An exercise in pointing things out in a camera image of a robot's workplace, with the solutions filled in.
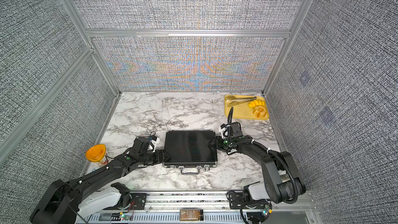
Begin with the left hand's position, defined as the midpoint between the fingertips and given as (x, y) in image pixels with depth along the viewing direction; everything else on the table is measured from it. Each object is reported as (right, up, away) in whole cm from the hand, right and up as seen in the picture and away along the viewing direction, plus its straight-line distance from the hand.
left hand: (171, 157), depth 83 cm
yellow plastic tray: (+45, +24, +24) cm, 57 cm away
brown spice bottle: (+12, -20, -16) cm, 28 cm away
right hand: (+22, +6, +5) cm, 23 cm away
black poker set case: (+10, +1, +8) cm, 12 cm away
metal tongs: (+38, +34, +30) cm, 59 cm away
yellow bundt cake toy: (+55, +24, +20) cm, 64 cm away
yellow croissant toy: (+57, +30, +27) cm, 70 cm away
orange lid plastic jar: (-38, +3, -3) cm, 38 cm away
